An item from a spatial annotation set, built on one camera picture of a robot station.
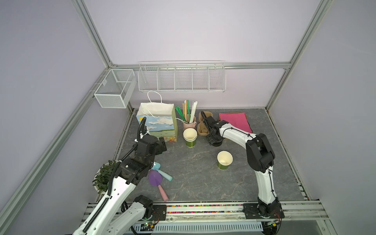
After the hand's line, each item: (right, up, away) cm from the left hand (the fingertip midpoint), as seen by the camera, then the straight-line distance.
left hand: (153, 142), depth 72 cm
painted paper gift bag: (+2, +12, +10) cm, 16 cm away
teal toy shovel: (-3, -17, +16) cm, 24 cm away
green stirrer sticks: (+11, +16, +25) cm, 32 cm away
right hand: (+35, -1, +26) cm, 44 cm away
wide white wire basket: (+14, +42, +28) cm, 52 cm away
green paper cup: (+39, -12, +16) cm, 44 cm away
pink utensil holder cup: (+19, +8, +27) cm, 34 cm away
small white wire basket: (-37, +33, +32) cm, 59 cm away
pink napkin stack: (+53, +12, +36) cm, 66 cm away
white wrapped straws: (+20, +17, +27) cm, 38 cm away
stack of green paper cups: (+18, +1, +22) cm, 28 cm away
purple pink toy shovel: (-3, -23, +13) cm, 26 cm away
